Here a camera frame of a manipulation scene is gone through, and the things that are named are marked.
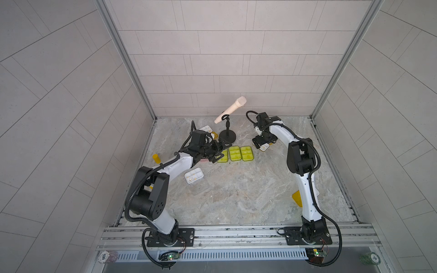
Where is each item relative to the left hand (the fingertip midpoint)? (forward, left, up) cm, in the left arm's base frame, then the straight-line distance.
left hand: (230, 149), depth 85 cm
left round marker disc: (-43, +46, -7) cm, 63 cm away
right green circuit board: (-42, -34, -13) cm, 56 cm away
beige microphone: (+17, -4, +16) cm, 24 cm away
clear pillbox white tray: (-8, +19, -13) cm, 25 cm away
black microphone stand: (+18, +1, -11) cm, 21 cm away
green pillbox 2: (+5, -3, -12) cm, 13 cm away
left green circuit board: (-43, +23, -11) cm, 50 cm away
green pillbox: (+2, +3, -13) cm, 13 cm away
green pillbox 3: (+5, -10, -12) cm, 17 cm away
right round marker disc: (-44, -52, -6) cm, 68 cm away
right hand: (+15, -21, -14) cm, 29 cm away
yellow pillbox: (+5, -22, -2) cm, 23 cm away
